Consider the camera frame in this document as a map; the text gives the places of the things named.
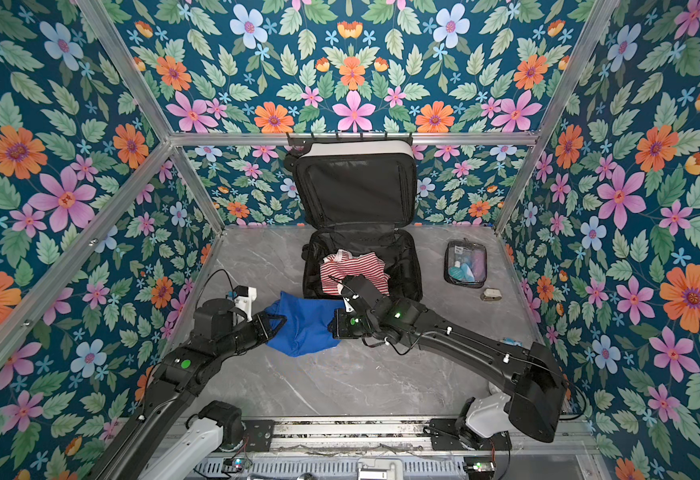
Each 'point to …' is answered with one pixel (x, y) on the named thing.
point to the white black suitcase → (359, 196)
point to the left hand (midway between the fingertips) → (290, 314)
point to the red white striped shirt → (341, 265)
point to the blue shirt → (306, 328)
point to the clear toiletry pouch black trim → (465, 263)
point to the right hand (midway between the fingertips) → (325, 326)
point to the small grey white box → (491, 295)
